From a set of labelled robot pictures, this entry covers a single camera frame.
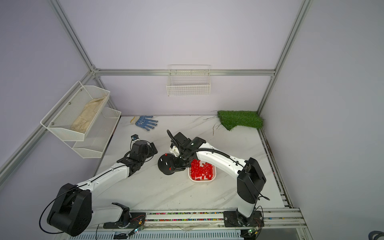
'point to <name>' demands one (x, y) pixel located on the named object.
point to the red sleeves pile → (198, 173)
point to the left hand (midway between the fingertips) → (148, 149)
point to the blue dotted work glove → (143, 122)
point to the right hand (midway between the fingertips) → (173, 172)
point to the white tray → (213, 179)
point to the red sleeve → (166, 154)
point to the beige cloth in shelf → (82, 122)
